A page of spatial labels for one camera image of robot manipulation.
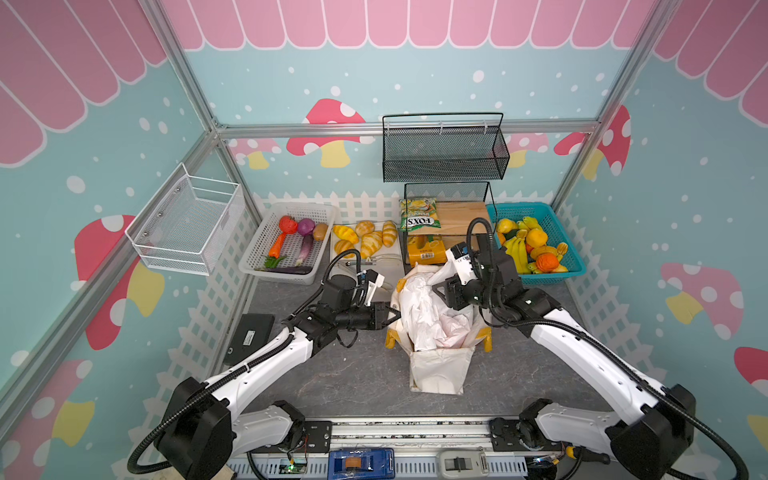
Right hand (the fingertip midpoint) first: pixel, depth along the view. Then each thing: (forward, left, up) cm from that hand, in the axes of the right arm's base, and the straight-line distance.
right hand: (439, 283), depth 76 cm
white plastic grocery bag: (-9, +2, -4) cm, 10 cm away
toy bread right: (+38, +14, -21) cm, 45 cm away
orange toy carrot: (+30, +56, -20) cm, 67 cm away
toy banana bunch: (+28, -33, -19) cm, 48 cm away
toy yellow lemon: (+27, -38, -13) cm, 48 cm away
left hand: (-8, +10, -6) cm, 14 cm away
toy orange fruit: (+17, -38, -14) cm, 44 cm away
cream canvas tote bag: (-18, +2, -11) cm, 21 cm away
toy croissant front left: (+29, +31, -19) cm, 46 cm away
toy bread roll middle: (+40, +23, -19) cm, 50 cm away
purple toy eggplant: (+30, +44, -19) cm, 56 cm away
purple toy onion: (+38, +45, -17) cm, 61 cm away
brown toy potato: (+36, +40, -18) cm, 57 cm away
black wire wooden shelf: (+48, -14, -13) cm, 52 cm away
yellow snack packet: (+24, +1, -16) cm, 29 cm away
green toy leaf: (+23, +56, -21) cm, 64 cm away
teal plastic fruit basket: (+40, -47, -16) cm, 64 cm away
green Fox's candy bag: (+31, +3, -4) cm, 31 cm away
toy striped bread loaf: (+31, +21, -19) cm, 42 cm away
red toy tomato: (+38, +52, -16) cm, 66 cm away
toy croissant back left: (+38, +31, -21) cm, 53 cm away
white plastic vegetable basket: (+35, +58, -16) cm, 70 cm away
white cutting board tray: (+24, +13, -22) cm, 35 cm away
